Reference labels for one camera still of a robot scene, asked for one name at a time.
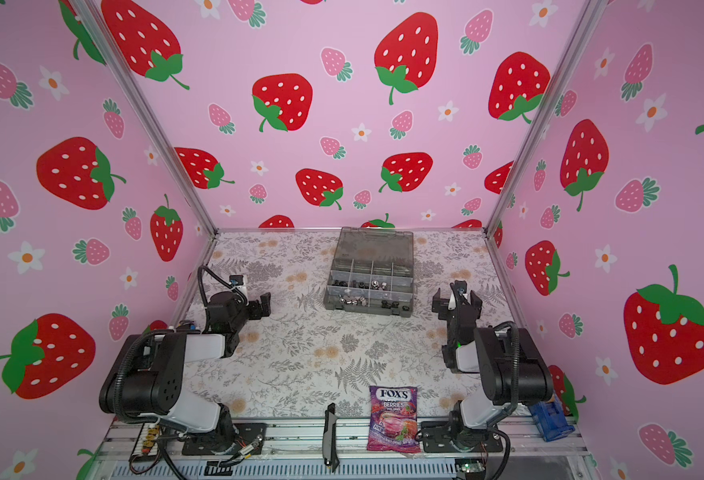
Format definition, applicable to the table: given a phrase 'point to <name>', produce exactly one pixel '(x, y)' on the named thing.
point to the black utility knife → (329, 438)
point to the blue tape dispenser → (550, 420)
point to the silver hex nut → (384, 286)
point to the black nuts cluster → (359, 284)
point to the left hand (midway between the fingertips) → (255, 293)
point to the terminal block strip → (149, 439)
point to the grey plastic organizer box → (372, 272)
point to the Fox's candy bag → (393, 423)
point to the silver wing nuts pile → (353, 300)
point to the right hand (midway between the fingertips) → (457, 290)
